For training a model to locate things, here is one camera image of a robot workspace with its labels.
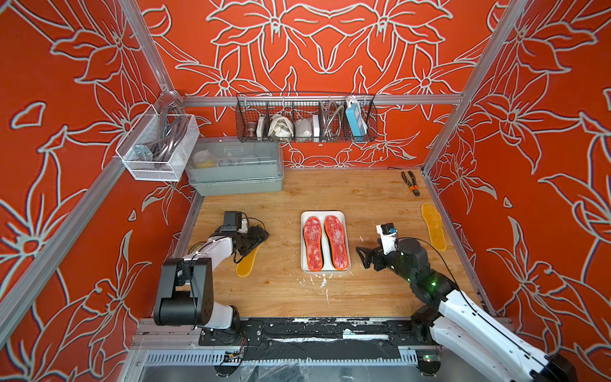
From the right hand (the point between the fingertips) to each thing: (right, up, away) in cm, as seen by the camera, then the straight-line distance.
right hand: (363, 244), depth 79 cm
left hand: (-36, 0, +14) cm, 39 cm away
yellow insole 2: (+36, +5, +22) cm, 43 cm away
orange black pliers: (+33, +21, +34) cm, 52 cm away
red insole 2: (-7, -2, +12) cm, 14 cm away
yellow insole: (-42, -11, +8) cm, 45 cm away
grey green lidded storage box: (-54, +29, +22) cm, 65 cm away
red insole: (-17, 0, +14) cm, 22 cm away
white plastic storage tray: (-11, -9, +9) cm, 17 cm away
